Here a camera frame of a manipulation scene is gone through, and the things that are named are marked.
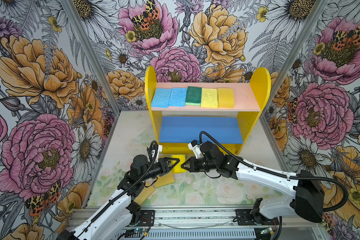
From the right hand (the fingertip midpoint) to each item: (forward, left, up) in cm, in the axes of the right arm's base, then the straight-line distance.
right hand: (183, 171), depth 73 cm
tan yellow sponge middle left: (+2, +10, -16) cm, 19 cm away
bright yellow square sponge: (+1, +2, +2) cm, 3 cm away
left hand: (+3, +2, +1) cm, 3 cm away
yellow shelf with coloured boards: (+51, -30, -18) cm, 61 cm away
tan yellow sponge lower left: (-6, +21, -15) cm, 26 cm away
